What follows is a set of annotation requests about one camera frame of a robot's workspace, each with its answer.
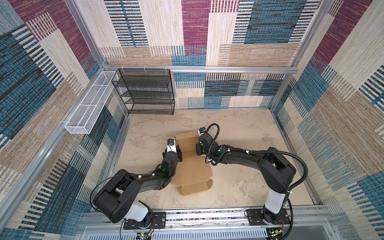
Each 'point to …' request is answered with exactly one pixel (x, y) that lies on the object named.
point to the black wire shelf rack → (146, 91)
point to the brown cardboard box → (193, 173)
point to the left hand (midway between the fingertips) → (176, 143)
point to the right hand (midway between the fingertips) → (198, 145)
